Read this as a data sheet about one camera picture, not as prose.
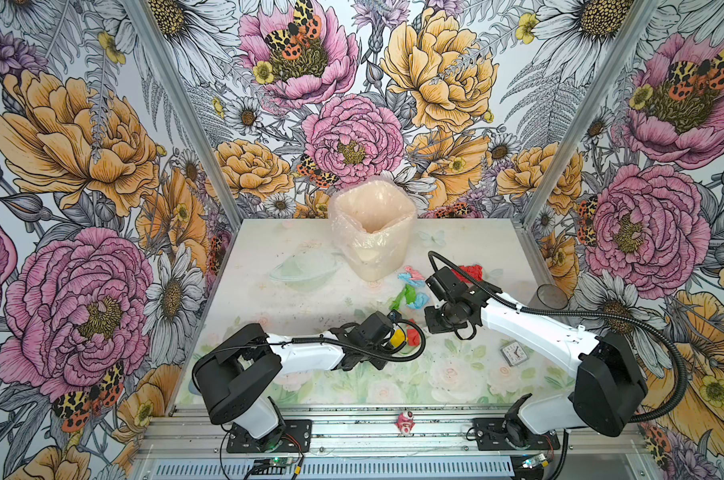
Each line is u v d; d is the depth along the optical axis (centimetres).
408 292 99
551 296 89
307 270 109
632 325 77
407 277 104
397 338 89
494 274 106
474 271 105
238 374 45
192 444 74
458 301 62
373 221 106
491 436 73
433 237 118
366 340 67
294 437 74
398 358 63
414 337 90
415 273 104
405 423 73
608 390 42
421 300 97
